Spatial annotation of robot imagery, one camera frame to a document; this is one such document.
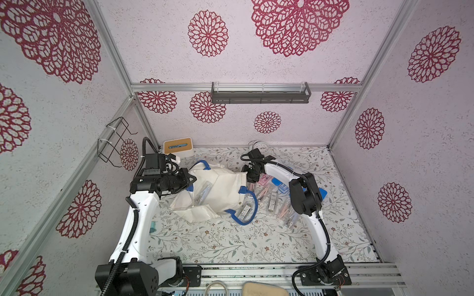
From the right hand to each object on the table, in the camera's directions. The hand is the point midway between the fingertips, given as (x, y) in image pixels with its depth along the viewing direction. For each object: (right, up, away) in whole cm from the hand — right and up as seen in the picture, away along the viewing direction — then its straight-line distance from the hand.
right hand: (240, 174), depth 103 cm
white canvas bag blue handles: (-13, -8, -8) cm, 17 cm away
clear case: (+2, -18, -13) cm, 23 cm away
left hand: (-18, -1, -28) cm, 33 cm away
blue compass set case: (+44, -10, -6) cm, 45 cm away
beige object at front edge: (+5, -41, -34) cm, 54 cm away
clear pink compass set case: (+13, -9, -5) cm, 16 cm away
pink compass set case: (+14, -3, 0) cm, 14 cm away
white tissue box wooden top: (-37, +16, +13) cm, 42 cm away
